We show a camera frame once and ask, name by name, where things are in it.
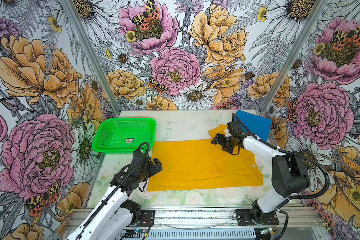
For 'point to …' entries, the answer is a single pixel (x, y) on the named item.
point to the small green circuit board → (139, 230)
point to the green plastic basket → (119, 135)
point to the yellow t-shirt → (199, 164)
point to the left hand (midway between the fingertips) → (154, 171)
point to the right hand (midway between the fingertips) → (216, 148)
